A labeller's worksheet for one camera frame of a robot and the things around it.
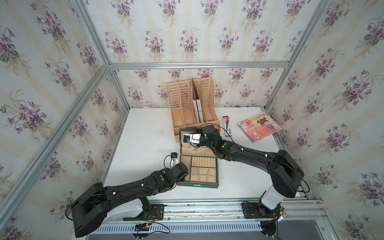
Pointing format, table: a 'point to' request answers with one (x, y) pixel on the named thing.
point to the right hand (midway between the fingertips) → (196, 128)
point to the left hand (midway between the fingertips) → (184, 174)
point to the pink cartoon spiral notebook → (259, 126)
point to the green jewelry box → (203, 167)
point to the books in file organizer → (197, 105)
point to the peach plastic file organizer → (181, 99)
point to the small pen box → (227, 126)
